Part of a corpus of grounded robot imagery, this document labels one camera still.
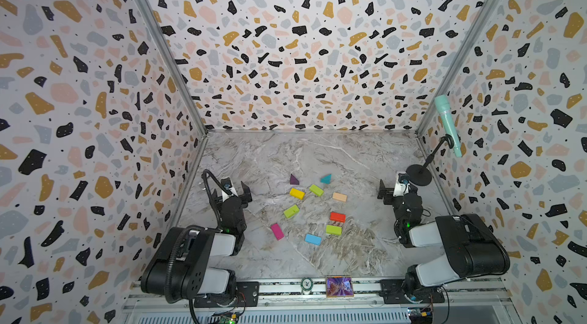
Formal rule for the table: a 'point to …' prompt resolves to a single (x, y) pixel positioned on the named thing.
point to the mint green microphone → (444, 105)
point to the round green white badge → (306, 283)
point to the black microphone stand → (419, 175)
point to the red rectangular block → (338, 217)
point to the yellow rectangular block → (297, 193)
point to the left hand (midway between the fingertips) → (234, 185)
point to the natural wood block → (339, 196)
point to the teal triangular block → (326, 179)
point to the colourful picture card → (339, 286)
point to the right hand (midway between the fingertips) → (400, 180)
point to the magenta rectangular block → (277, 231)
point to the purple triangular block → (293, 180)
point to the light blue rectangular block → (313, 239)
